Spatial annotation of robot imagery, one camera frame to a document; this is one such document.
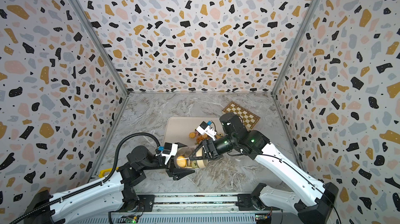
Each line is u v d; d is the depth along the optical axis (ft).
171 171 1.81
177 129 3.30
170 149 1.71
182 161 1.81
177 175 1.84
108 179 1.66
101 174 2.68
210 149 1.69
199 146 1.75
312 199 1.25
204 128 1.95
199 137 3.13
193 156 1.77
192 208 2.40
